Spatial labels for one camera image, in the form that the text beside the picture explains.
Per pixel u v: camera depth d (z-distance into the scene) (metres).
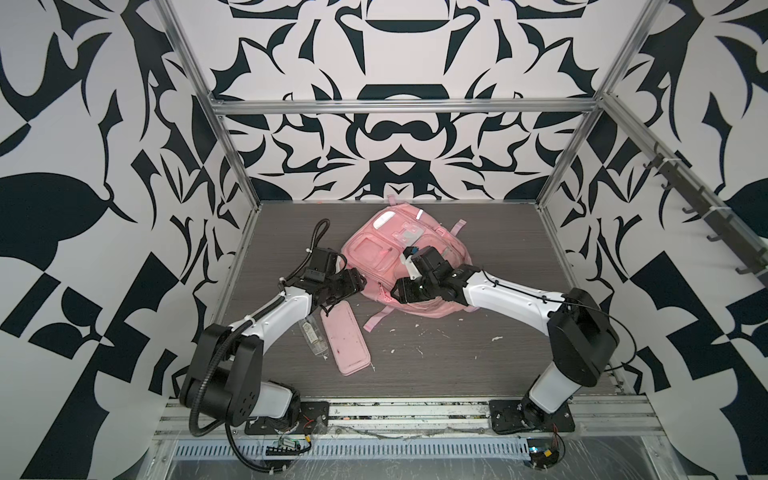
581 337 0.46
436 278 0.67
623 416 0.76
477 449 0.71
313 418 0.73
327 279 0.76
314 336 0.86
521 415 0.67
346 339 0.85
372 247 1.00
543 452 0.71
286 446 0.72
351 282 0.79
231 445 0.69
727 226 0.55
